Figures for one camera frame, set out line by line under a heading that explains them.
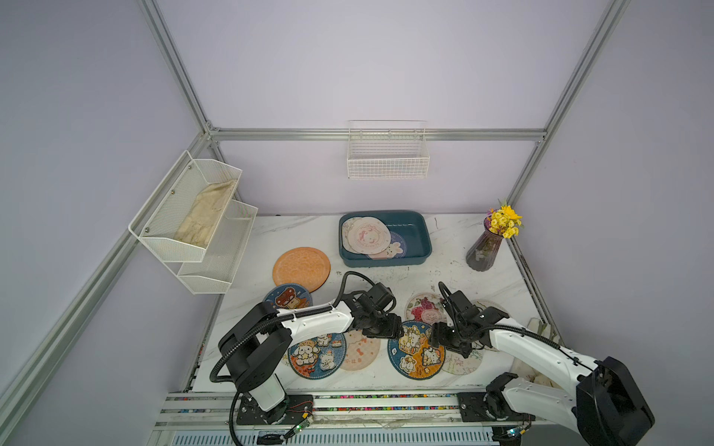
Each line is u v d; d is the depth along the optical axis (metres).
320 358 0.82
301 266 1.04
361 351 0.84
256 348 0.44
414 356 0.83
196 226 0.77
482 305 0.93
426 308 0.93
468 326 0.62
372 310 0.67
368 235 1.12
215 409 0.75
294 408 0.74
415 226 1.14
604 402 0.43
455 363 0.82
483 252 0.96
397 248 1.08
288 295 0.96
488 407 0.66
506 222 0.85
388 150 0.95
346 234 1.11
